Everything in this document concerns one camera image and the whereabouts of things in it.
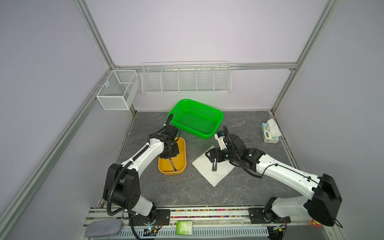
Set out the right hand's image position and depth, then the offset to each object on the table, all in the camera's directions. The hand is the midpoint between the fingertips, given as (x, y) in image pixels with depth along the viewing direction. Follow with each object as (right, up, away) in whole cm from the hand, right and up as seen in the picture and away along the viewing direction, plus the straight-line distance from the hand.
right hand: (211, 153), depth 79 cm
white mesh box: (-60, +38, +20) cm, 74 cm away
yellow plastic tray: (-28, -10, +13) cm, 32 cm away
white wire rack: (-15, +47, +21) cm, 53 cm away
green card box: (-14, -33, -9) cm, 37 cm away
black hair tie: (+29, +5, +26) cm, 39 cm away
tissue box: (+42, +11, +21) cm, 48 cm away
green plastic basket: (-6, +19, +37) cm, 42 cm away
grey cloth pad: (-51, -33, -10) cm, 61 cm away
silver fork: (-21, -12, +11) cm, 27 cm away
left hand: (-21, -3, +7) cm, 22 cm away
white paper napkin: (-3, -10, +13) cm, 16 cm away
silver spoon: (+2, -12, +12) cm, 17 cm away
